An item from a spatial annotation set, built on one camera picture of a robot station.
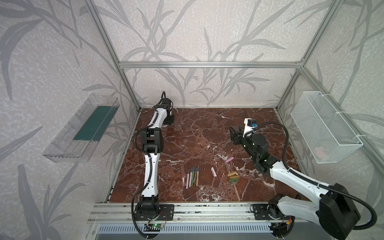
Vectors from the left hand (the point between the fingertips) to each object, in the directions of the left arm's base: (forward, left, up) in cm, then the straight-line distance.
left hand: (169, 116), depth 111 cm
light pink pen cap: (-41, -31, -1) cm, 51 cm away
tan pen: (-44, -21, -1) cm, 49 cm away
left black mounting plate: (-62, -8, -1) cm, 62 cm away
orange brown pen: (-45, -22, -1) cm, 50 cm away
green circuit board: (-67, -4, -1) cm, 67 cm away
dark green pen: (-40, -20, -1) cm, 45 cm away
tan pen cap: (-42, -42, -2) cm, 59 cm away
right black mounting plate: (-61, -55, 0) cm, 82 cm away
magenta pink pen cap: (-33, -42, -2) cm, 53 cm away
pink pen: (-41, -17, -1) cm, 44 cm away
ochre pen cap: (-43, -43, -3) cm, 61 cm away
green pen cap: (-45, -42, -2) cm, 62 cm away
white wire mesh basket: (-39, -77, +34) cm, 92 cm away
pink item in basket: (-38, -82, +19) cm, 93 cm away
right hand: (-22, -42, +23) cm, 53 cm away
